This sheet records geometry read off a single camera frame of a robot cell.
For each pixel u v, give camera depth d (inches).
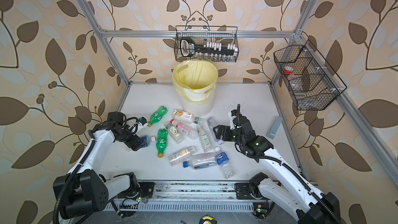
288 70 31.7
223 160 31.0
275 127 36.1
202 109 40.4
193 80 41.3
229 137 26.7
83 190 15.8
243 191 28.4
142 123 29.7
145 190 29.2
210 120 38.2
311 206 15.3
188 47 33.1
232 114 27.8
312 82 28.8
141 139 29.1
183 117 37.6
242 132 22.4
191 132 34.9
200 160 32.7
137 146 29.0
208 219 25.7
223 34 35.9
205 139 34.1
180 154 31.7
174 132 34.8
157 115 37.9
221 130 27.2
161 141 33.5
